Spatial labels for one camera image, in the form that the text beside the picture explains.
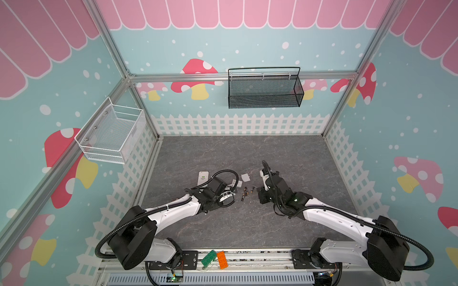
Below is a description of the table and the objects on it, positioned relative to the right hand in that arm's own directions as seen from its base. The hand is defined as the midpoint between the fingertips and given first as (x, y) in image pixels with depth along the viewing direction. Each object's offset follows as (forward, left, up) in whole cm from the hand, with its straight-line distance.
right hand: (256, 188), depth 83 cm
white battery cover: (+9, +8, -11) cm, 16 cm away
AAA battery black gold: (+1, +6, -11) cm, 12 cm away
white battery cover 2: (+13, +4, -12) cm, 18 cm away
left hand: (0, +21, -7) cm, 22 cm away
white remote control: (+12, +28, -9) cm, 32 cm away
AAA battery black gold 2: (+4, +1, -11) cm, 12 cm away
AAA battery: (+7, +4, -12) cm, 14 cm away
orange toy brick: (-27, +16, -11) cm, 33 cm away
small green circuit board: (-34, +35, -13) cm, 50 cm away
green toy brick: (-27, +22, -10) cm, 36 cm away
